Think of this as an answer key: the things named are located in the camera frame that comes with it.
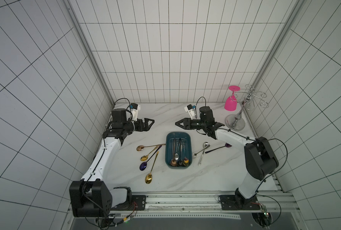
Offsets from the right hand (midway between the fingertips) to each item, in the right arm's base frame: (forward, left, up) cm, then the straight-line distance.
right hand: (172, 125), depth 82 cm
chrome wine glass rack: (+19, -46, -19) cm, 53 cm away
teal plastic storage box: (-7, -4, -19) cm, 20 cm away
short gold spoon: (-13, +17, -17) cm, 28 cm away
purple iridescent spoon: (-14, -9, -17) cm, 24 cm away
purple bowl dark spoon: (-18, +17, -18) cm, 31 cm away
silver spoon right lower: (-2, -23, -20) cm, 31 cm away
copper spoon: (-16, -1, -17) cm, 23 cm away
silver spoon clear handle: (-2, -22, -18) cm, 29 cm away
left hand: (-1, +15, +3) cm, 15 cm away
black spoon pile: (-15, -6, -17) cm, 24 cm away
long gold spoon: (-25, +13, -19) cm, 34 cm away
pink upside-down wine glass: (+24, -40, -3) cm, 46 cm away
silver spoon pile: (-10, -3, -19) cm, 21 cm away
